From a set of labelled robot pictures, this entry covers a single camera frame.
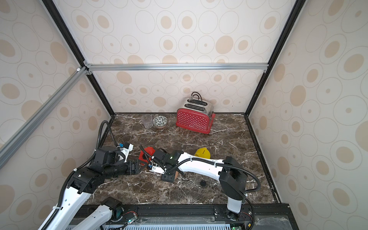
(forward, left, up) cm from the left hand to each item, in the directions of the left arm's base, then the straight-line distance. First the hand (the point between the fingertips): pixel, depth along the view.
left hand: (145, 164), depth 68 cm
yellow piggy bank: (+13, -29, -12) cm, 34 cm away
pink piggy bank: (-3, -15, -6) cm, 16 cm away
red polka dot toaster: (+39, -26, -5) cm, 47 cm away
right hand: (+3, -11, -14) cm, 19 cm away
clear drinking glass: (+45, +12, -19) cm, 50 cm away
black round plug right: (-2, -29, -22) cm, 37 cm away
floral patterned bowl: (+46, +2, -20) cm, 50 cm away
